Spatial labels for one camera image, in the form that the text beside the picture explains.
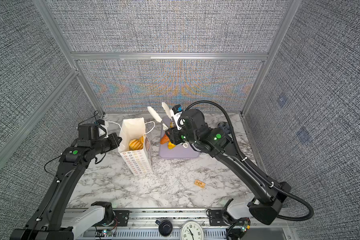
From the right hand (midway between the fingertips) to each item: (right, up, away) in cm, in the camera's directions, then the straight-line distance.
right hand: (170, 128), depth 66 cm
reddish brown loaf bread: (-6, -8, +34) cm, 35 cm away
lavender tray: (+4, -16, +31) cm, 35 cm away
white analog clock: (+9, -46, +1) cm, 47 cm away
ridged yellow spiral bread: (-22, -9, +19) cm, 31 cm away
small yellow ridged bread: (-2, -12, +31) cm, 33 cm away
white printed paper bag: (-16, -17, +10) cm, 25 cm away
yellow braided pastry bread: (-19, -7, +23) cm, 31 cm away
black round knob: (-3, -47, +4) cm, 47 cm away
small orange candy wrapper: (+15, -31, +17) cm, 39 cm away
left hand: (-25, -5, +8) cm, 26 cm away
